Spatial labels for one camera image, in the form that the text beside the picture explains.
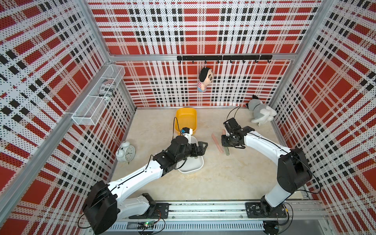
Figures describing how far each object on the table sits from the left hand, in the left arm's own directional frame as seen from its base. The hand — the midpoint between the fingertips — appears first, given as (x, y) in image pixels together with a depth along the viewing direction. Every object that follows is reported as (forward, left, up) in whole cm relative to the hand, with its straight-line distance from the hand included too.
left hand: (203, 144), depth 78 cm
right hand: (+7, -15, -9) cm, 19 cm away
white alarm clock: (0, +46, -9) cm, 46 cm away
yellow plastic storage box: (+37, +12, -21) cm, 45 cm away
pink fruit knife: (+11, -10, -18) cm, 24 cm away
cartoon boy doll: (+39, -2, +15) cm, 42 cm away
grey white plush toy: (+30, -44, -8) cm, 53 cm away
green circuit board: (-34, +27, -17) cm, 47 cm away
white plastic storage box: (-5, +7, -14) cm, 16 cm away
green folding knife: (+1, -15, -10) cm, 18 cm away
